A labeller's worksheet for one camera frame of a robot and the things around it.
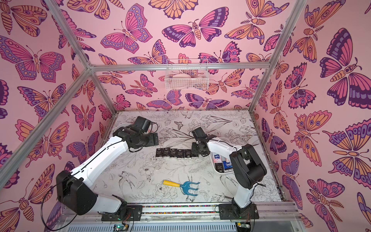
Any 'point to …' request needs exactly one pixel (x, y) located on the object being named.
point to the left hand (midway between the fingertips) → (153, 140)
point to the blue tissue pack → (227, 165)
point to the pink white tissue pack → (217, 159)
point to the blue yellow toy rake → (185, 186)
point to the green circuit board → (120, 227)
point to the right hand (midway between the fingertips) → (192, 151)
